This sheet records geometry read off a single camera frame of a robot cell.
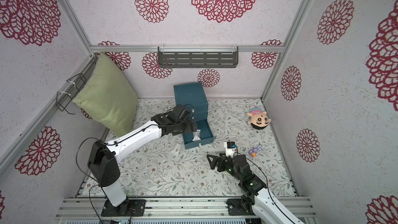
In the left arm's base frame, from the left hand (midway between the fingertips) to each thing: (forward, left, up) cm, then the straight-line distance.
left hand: (190, 128), depth 84 cm
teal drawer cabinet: (+22, -1, +5) cm, 22 cm away
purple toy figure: (-8, -36, -13) cm, 39 cm away
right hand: (-13, -12, -5) cm, 18 cm away
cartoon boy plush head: (+12, -43, -8) cm, 45 cm away
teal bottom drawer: (+5, -9, -16) cm, 19 cm away
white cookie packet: (+4, -3, -14) cm, 14 cm away
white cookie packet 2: (-6, +9, -14) cm, 18 cm away
